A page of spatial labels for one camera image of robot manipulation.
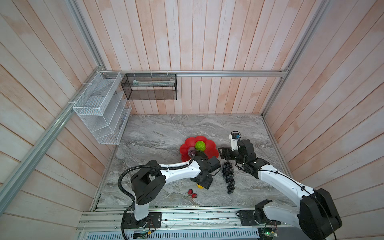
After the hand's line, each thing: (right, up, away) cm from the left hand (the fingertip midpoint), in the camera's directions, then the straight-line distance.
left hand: (201, 185), depth 82 cm
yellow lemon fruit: (-1, +1, -5) cm, 6 cm away
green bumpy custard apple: (0, +21, +13) cm, 25 cm away
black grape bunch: (+16, +6, +3) cm, 17 cm away
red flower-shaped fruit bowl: (+7, +18, +17) cm, 25 cm away
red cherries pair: (-7, -4, 0) cm, 8 cm away
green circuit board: (-30, -20, -11) cm, 38 cm away
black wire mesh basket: (-35, +62, +22) cm, 74 cm away
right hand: (+13, +21, +4) cm, 25 cm away
